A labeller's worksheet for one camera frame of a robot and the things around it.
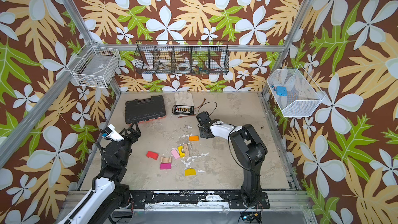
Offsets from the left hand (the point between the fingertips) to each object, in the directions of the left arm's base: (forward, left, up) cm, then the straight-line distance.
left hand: (130, 123), depth 77 cm
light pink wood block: (-8, -21, -20) cm, 30 cm away
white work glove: (+35, -24, -20) cm, 47 cm away
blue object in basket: (+19, -82, +5) cm, 84 cm away
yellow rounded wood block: (-18, -31, -19) cm, 40 cm away
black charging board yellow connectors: (+24, -25, -19) cm, 40 cm away
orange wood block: (+2, -32, -21) cm, 38 cm away
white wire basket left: (+30, +24, +12) cm, 40 cm away
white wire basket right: (+17, -88, +6) cm, 90 cm away
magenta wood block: (-14, -16, -22) cm, 31 cm away
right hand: (+7, -39, -21) cm, 45 cm away
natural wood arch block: (-11, -17, -20) cm, 29 cm away
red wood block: (-8, -8, -21) cm, 24 cm away
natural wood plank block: (-5, -28, -21) cm, 35 cm away
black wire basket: (+45, -24, +9) cm, 52 cm away
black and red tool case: (+21, +6, -18) cm, 28 cm away
